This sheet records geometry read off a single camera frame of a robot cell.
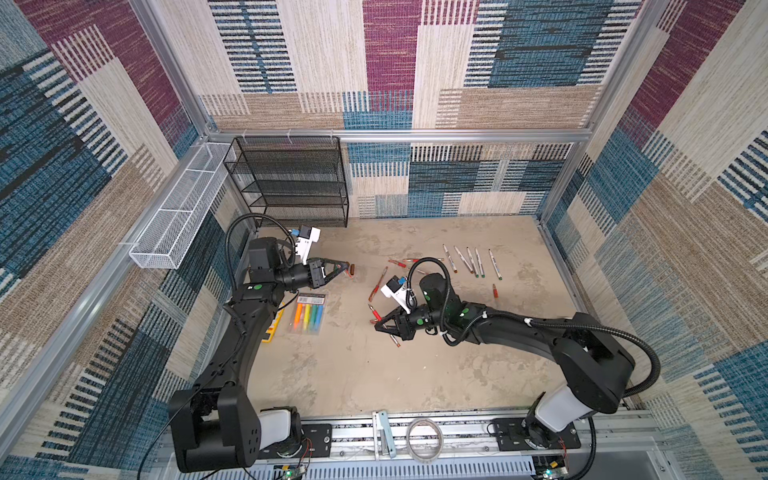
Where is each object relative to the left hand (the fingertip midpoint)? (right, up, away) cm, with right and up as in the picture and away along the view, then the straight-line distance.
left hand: (345, 268), depth 75 cm
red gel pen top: (+18, +2, -3) cm, 18 cm away
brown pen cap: (-2, -2, +31) cm, 31 cm away
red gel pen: (+8, -13, +1) cm, 15 cm away
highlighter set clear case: (-14, -16, +19) cm, 28 cm away
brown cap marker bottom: (+38, +1, +33) cm, 50 cm away
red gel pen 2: (+46, -9, +25) cm, 53 cm away
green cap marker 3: (+49, -5, +29) cm, 57 cm away
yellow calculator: (-24, -20, +16) cm, 35 cm away
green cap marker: (+41, 0, +33) cm, 52 cm away
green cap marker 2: (+43, 0, +32) cm, 54 cm away
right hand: (+9, -16, +4) cm, 19 cm away
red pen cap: (-4, -3, +30) cm, 30 cm away
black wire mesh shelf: (-24, +29, +34) cm, 51 cm away
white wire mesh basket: (-57, +8, +18) cm, 60 cm away
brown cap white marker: (+33, 0, +32) cm, 46 cm away
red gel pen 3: (+14, 0, +32) cm, 35 cm away
